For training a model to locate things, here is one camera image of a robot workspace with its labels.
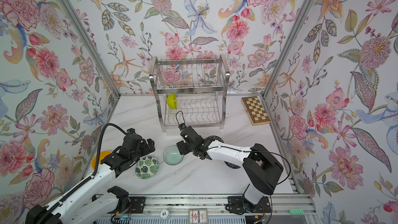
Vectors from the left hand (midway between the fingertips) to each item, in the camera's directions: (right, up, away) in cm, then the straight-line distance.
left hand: (151, 145), depth 84 cm
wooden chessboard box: (+65, +19, +24) cm, 72 cm away
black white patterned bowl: (+36, +3, +9) cm, 37 cm away
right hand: (+17, +2, +3) cm, 17 cm away
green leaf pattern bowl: (-2, -12, +1) cm, 12 cm away
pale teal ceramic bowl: (+11, -7, +5) cm, 14 cm away
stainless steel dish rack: (+20, +32, +20) cm, 43 cm away
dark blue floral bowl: (+44, -11, +1) cm, 45 cm away
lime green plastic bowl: (+8, +25, +20) cm, 33 cm away
